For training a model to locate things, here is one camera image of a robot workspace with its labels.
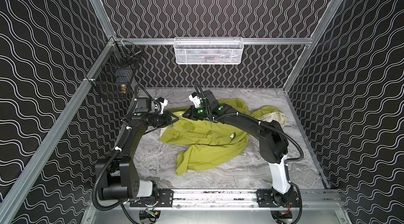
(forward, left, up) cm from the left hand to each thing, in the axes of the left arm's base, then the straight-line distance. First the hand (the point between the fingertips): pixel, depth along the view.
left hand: (181, 119), depth 81 cm
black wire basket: (+24, +40, +10) cm, 48 cm away
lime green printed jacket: (-3, -10, -15) cm, 18 cm away
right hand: (+3, 0, -2) cm, 4 cm away
